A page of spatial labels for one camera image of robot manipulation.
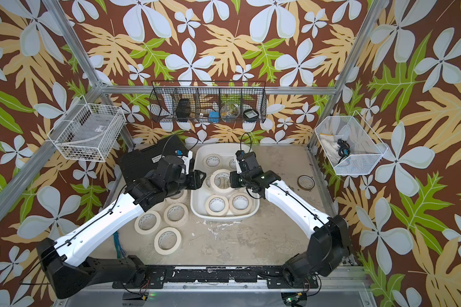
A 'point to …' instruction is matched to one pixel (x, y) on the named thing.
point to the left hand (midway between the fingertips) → (202, 172)
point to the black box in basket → (183, 110)
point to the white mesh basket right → (365, 151)
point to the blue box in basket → (214, 117)
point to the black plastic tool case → (136, 162)
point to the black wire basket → (208, 102)
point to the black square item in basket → (250, 115)
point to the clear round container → (230, 111)
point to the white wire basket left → (90, 132)
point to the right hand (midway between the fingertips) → (230, 175)
